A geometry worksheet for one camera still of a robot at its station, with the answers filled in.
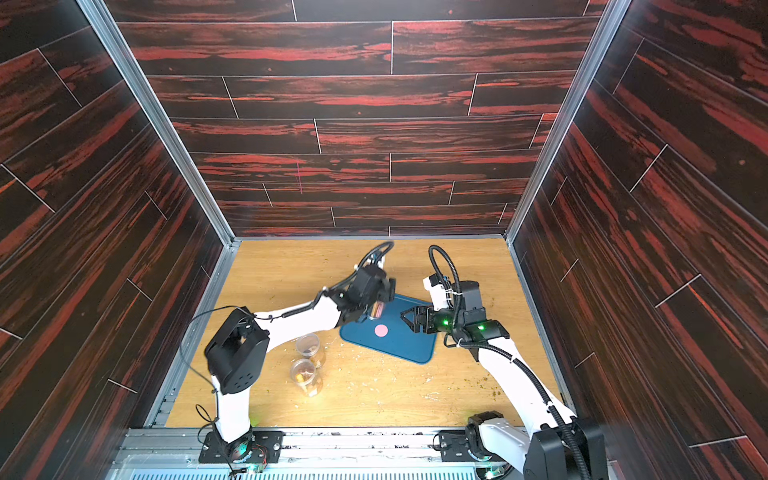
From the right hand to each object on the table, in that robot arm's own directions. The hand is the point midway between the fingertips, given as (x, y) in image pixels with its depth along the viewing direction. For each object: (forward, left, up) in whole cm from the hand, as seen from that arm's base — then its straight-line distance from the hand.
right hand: (418, 311), depth 82 cm
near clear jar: (-17, +29, -7) cm, 34 cm away
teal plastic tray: (0, +7, -15) cm, 16 cm away
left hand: (+11, +9, -1) cm, 14 cm away
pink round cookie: (+1, +11, -13) cm, 17 cm away
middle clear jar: (-7, +31, -9) cm, 33 cm away
